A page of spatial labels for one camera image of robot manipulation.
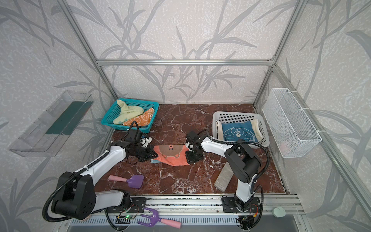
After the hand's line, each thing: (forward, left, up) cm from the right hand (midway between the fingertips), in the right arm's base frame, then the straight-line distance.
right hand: (188, 157), depth 89 cm
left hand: (+1, +17, +7) cm, 18 cm away
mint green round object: (-29, -45, +1) cm, 54 cm away
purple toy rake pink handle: (-31, +16, -1) cm, 35 cm away
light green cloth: (+35, +48, +3) cm, 59 cm away
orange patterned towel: (+29, +35, +1) cm, 45 cm away
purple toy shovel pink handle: (-14, +30, -1) cm, 33 cm away
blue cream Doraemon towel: (+18, -42, +1) cm, 46 cm away
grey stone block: (-12, -21, 0) cm, 24 cm away
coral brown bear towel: (+2, +9, -1) cm, 10 cm away
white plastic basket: (+28, -35, +5) cm, 45 cm away
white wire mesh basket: (-3, -47, +32) cm, 57 cm away
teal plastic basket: (+35, +57, +4) cm, 67 cm away
